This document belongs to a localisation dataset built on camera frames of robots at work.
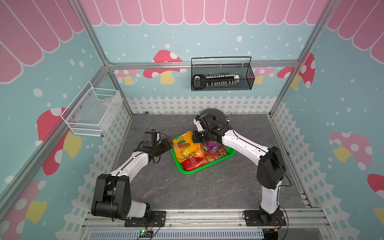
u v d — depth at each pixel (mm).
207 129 679
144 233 729
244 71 940
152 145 700
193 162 873
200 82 896
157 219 750
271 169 490
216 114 1130
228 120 1137
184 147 860
